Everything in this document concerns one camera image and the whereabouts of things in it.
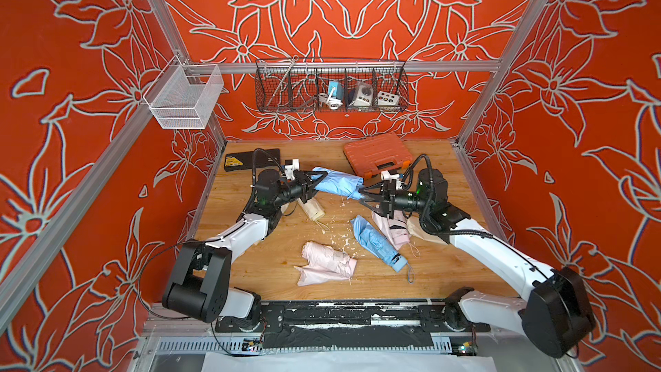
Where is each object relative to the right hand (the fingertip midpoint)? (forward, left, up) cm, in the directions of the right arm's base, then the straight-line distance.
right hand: (357, 199), depth 67 cm
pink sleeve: (-13, +13, -24) cm, 30 cm away
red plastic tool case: (+38, -11, -23) cm, 46 cm away
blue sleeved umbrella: (-3, -8, -24) cm, 25 cm away
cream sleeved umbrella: (+9, +13, -23) cm, 29 cm away
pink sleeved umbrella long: (-7, +10, -24) cm, 26 cm away
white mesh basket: (+41, +63, +4) cm, 75 cm away
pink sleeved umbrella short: (+3, -16, -25) cm, 30 cm away
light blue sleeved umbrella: (+7, +5, -2) cm, 9 cm away
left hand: (+10, +8, -3) cm, 13 cm away
